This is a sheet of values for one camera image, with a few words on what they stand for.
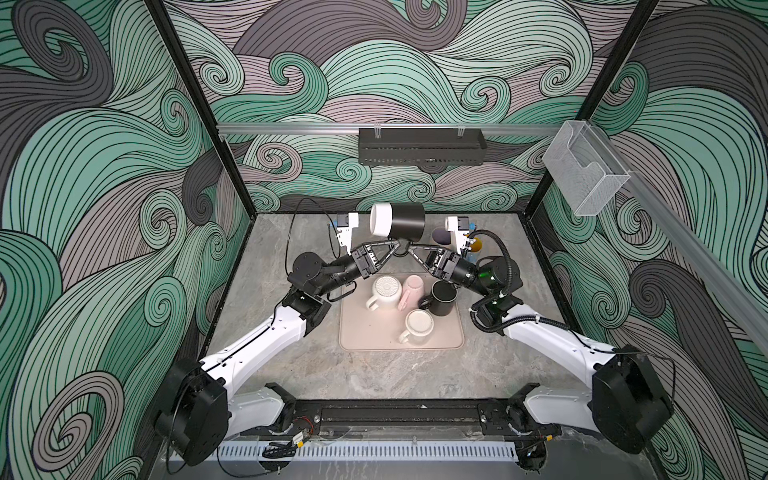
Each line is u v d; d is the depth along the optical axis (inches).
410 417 29.2
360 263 22.5
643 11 27.7
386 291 34.7
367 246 23.9
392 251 24.2
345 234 23.7
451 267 23.2
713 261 22.2
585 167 31.1
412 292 34.6
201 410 15.4
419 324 32.2
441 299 33.6
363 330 34.5
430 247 23.9
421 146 37.6
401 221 23.2
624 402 15.8
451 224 24.1
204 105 34.6
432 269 23.4
